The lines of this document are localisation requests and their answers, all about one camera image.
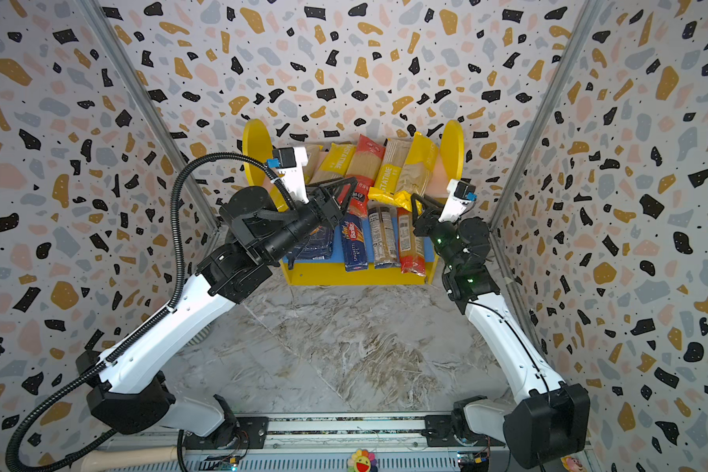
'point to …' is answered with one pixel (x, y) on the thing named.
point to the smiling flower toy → (362, 461)
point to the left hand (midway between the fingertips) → (349, 174)
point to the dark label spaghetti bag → (383, 233)
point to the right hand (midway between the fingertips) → (414, 190)
